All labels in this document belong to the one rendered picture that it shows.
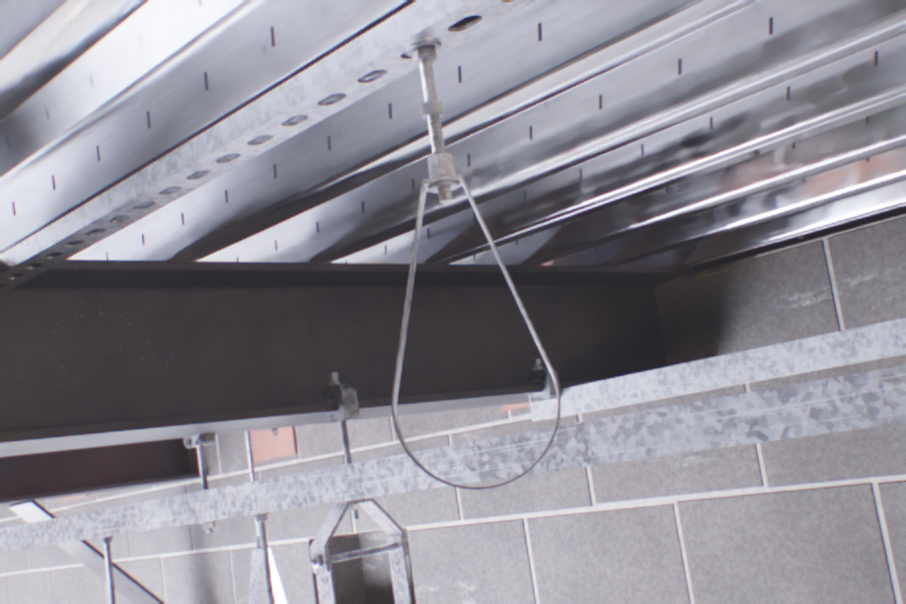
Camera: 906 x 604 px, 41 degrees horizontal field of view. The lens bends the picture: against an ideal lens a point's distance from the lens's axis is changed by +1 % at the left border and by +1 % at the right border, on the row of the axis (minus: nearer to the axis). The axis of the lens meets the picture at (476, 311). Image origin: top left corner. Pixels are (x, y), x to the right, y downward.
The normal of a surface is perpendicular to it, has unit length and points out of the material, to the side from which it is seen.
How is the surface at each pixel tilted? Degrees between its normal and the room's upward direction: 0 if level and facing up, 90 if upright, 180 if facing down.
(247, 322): 90
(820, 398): 90
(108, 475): 90
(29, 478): 90
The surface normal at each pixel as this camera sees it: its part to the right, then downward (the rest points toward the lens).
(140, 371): 0.66, -0.20
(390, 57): 0.15, 0.98
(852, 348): -0.73, 0.02
